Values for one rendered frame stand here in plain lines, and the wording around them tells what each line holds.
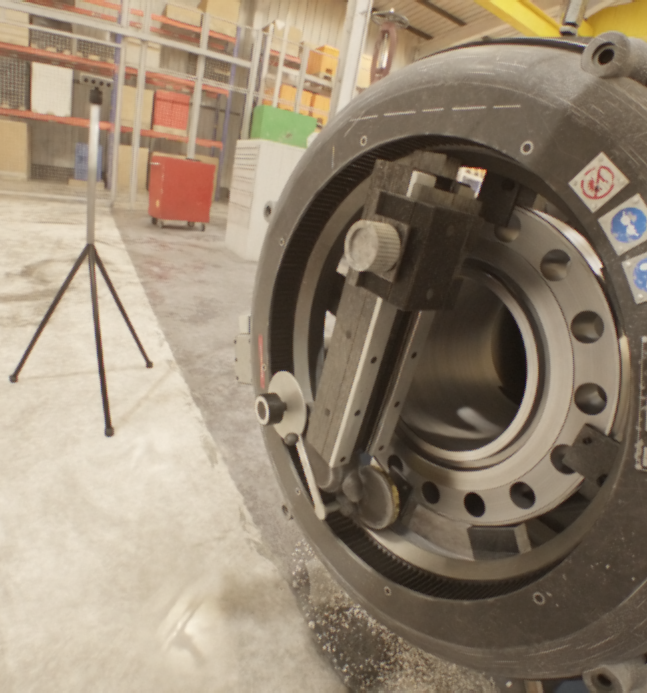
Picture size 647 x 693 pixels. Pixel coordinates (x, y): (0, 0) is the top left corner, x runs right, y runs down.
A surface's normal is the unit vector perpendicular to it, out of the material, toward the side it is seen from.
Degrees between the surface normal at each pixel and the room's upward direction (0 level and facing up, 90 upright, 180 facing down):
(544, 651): 95
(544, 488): 90
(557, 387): 90
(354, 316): 90
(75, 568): 0
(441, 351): 70
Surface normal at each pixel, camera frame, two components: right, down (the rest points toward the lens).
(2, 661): 0.18, -0.91
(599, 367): -0.80, 0.07
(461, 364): 0.57, -0.19
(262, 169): 0.48, 0.40
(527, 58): -0.46, -0.43
